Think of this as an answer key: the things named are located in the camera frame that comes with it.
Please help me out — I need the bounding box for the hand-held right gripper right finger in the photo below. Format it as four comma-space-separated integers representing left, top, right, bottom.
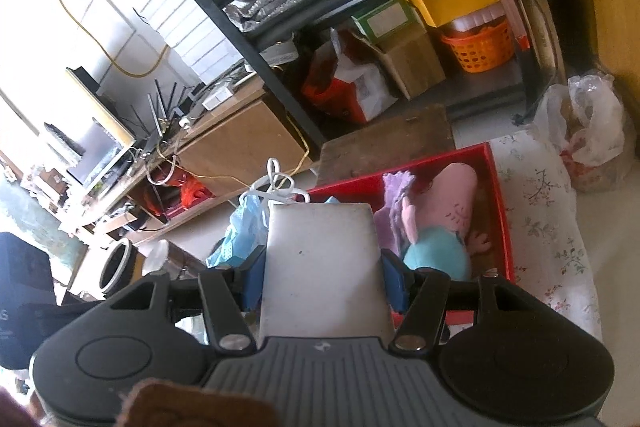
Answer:
381, 252, 532, 354

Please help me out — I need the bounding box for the white cable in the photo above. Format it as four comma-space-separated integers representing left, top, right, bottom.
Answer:
239, 158, 307, 208

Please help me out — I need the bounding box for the wooden low desk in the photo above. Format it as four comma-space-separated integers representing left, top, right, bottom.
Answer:
55, 79, 313, 248

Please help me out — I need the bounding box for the blue face mask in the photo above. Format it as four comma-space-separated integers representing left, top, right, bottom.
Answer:
206, 194, 268, 269

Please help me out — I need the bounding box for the red and white plastic bag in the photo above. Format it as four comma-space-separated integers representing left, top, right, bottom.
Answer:
300, 29, 398, 124

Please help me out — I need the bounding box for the clear plastic container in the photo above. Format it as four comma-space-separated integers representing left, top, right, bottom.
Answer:
447, 4, 506, 38

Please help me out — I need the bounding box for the orange plastic basket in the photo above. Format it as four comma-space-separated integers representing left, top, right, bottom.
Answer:
440, 19, 516, 74

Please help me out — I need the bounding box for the computer monitor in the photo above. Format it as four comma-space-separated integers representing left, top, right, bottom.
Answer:
65, 66, 138, 188

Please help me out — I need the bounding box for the white round container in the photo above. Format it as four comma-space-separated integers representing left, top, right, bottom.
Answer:
100, 238, 137, 297

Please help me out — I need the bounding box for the white power bank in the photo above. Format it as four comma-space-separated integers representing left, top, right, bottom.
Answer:
259, 202, 396, 342

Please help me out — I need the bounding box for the wooden stool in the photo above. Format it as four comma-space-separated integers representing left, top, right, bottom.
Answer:
317, 104, 457, 188

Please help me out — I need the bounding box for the black router with antennas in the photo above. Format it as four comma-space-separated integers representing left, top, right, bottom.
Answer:
130, 77, 201, 138

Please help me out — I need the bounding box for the orange cable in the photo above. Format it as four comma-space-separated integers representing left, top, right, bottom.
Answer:
10, 0, 173, 78

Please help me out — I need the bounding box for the green box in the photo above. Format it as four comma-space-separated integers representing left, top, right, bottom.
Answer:
350, 0, 426, 40

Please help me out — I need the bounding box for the white power strip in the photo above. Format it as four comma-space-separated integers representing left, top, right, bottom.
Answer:
260, 42, 298, 65

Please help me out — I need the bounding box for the white power adapter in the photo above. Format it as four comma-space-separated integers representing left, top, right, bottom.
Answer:
200, 87, 236, 110

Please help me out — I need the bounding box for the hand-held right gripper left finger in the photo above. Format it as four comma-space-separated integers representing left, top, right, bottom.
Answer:
106, 247, 267, 354

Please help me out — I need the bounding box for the pink plush pig toy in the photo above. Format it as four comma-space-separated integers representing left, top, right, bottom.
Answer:
400, 162, 493, 283

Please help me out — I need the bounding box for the red cardboard box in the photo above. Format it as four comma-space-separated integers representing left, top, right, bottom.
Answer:
295, 143, 516, 343

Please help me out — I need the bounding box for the brown cardboard box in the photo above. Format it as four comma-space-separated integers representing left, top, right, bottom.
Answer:
347, 24, 447, 102

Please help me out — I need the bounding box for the black metal shelf rack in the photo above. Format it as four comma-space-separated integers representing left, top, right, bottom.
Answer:
107, 0, 566, 148

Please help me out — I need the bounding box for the purple plush toy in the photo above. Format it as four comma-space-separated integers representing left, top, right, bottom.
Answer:
375, 171, 418, 258

